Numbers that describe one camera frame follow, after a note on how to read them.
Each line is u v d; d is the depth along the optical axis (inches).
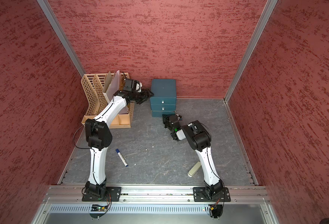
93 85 38.4
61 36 32.0
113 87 35.3
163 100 37.3
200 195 29.1
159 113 41.3
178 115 42.0
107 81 37.9
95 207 28.5
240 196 29.8
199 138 24.1
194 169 31.8
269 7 28.0
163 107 39.3
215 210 28.0
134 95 31.8
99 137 22.4
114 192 29.2
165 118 37.4
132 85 29.9
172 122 32.8
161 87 42.9
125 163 33.3
